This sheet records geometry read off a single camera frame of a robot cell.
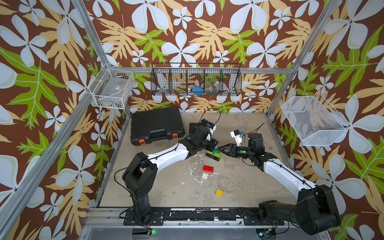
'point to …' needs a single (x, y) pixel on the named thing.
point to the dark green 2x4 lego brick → (216, 151)
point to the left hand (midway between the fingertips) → (217, 139)
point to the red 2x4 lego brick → (208, 169)
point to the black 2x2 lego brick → (217, 159)
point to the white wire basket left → (113, 88)
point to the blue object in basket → (198, 90)
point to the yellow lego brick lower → (219, 192)
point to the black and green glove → (206, 123)
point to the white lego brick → (204, 176)
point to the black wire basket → (196, 79)
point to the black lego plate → (209, 155)
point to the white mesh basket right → (316, 122)
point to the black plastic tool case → (156, 125)
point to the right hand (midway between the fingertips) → (220, 149)
